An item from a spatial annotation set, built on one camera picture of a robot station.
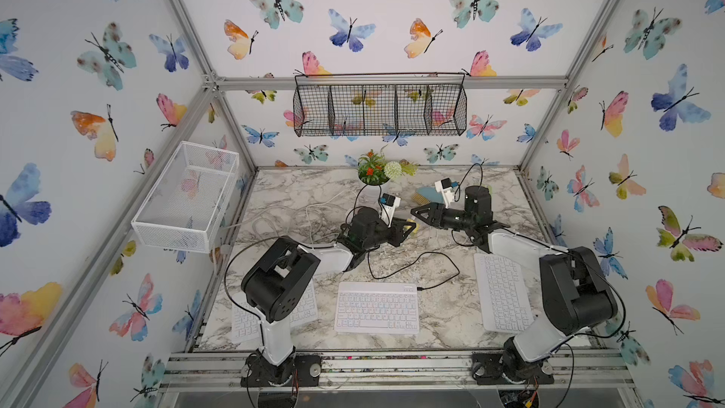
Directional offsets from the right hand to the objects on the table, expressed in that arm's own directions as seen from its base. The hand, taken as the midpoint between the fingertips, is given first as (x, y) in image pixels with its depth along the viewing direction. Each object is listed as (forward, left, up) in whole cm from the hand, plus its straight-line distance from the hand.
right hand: (416, 211), depth 85 cm
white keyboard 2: (-19, -28, -18) cm, 38 cm away
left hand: (-2, 0, -4) cm, 4 cm away
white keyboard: (-23, +11, -18) cm, 31 cm away
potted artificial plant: (+18, +14, -2) cm, 23 cm away
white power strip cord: (+7, +47, -17) cm, 50 cm away
